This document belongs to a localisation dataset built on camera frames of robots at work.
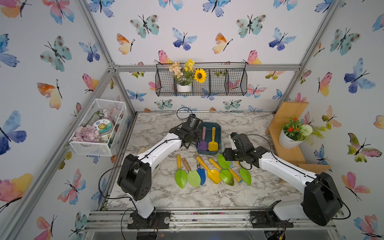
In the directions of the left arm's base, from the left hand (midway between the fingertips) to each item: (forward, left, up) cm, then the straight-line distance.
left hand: (200, 133), depth 87 cm
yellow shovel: (+1, -9, -16) cm, 18 cm away
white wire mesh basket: (+5, +45, +14) cm, 47 cm away
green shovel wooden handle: (-19, +5, -17) cm, 26 cm away
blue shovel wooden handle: (-17, -1, -16) cm, 24 cm away
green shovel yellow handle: (-20, -14, -15) cm, 28 cm away
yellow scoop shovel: (-18, -7, -17) cm, 26 cm away
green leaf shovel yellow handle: (-19, +12, -15) cm, 27 cm away
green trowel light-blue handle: (-12, -15, -17) cm, 25 cm away
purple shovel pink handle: (+1, -2, -15) cm, 15 cm away
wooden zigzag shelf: (-11, -55, -10) cm, 57 cm away
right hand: (-10, -15, -5) cm, 18 cm away
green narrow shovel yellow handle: (-19, -26, -15) cm, 35 cm away
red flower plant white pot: (-4, -51, +5) cm, 51 cm away
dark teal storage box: (+5, -12, -14) cm, 19 cm away
